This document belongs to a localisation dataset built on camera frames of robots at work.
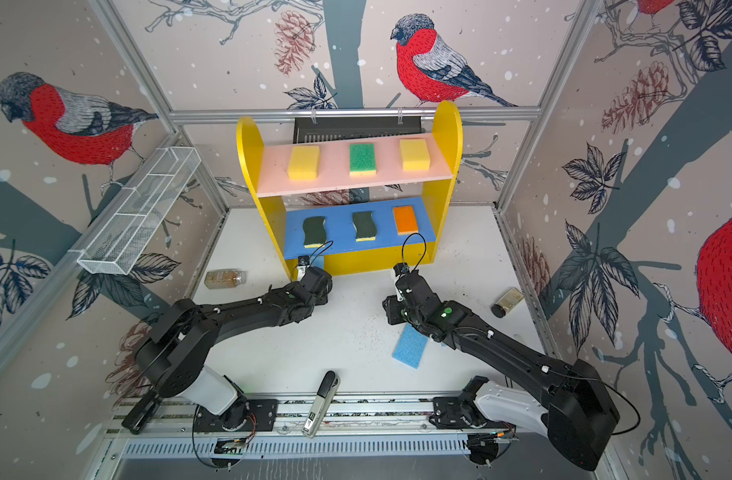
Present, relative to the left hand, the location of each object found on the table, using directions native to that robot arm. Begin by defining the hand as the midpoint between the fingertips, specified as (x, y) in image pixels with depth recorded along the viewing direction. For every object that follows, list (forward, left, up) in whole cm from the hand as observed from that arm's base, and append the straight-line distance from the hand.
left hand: (314, 287), depth 91 cm
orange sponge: (+20, -30, +9) cm, 37 cm away
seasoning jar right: (-5, -60, -1) cm, 60 cm away
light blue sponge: (+9, -1, +1) cm, 9 cm away
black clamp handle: (-33, +39, -2) cm, 51 cm away
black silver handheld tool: (-31, -5, -2) cm, 32 cm away
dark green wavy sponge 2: (+15, -16, +10) cm, 25 cm away
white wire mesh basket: (+3, +44, +25) cm, 51 cm away
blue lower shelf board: (+16, -8, +9) cm, 20 cm away
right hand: (-10, -21, +6) cm, 24 cm away
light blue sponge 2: (-17, -29, -4) cm, 34 cm away
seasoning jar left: (+4, +30, -1) cm, 30 cm away
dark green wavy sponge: (+15, 0, +10) cm, 18 cm away
